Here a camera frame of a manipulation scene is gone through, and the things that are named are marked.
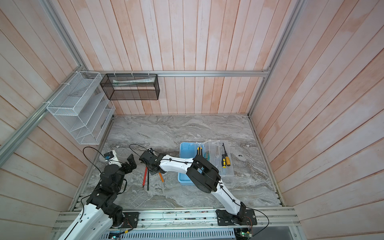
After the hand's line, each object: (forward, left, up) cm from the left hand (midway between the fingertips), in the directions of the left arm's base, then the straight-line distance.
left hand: (126, 159), depth 80 cm
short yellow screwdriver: (+3, -57, -3) cm, 57 cm away
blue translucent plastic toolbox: (+6, -52, -3) cm, 52 cm away
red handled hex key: (-4, -8, -14) cm, 17 cm away
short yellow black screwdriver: (0, -54, -2) cm, 54 cm away
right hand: (+2, -13, -15) cm, 20 cm away
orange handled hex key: (-4, -18, -14) cm, 23 cm away
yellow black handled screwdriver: (+9, -41, -6) cm, 42 cm away
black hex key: (-7, -10, -14) cm, 19 cm away
